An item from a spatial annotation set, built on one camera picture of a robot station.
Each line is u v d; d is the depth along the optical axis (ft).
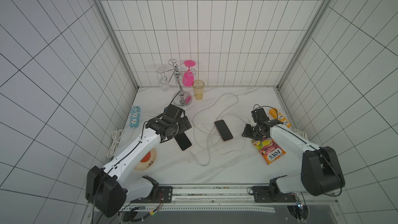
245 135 2.60
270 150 2.79
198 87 3.28
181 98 3.61
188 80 3.41
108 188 1.23
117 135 3.08
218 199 2.38
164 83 3.48
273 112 3.36
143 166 2.67
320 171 1.38
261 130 2.11
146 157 2.62
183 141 2.91
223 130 3.11
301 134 2.95
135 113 3.30
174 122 2.00
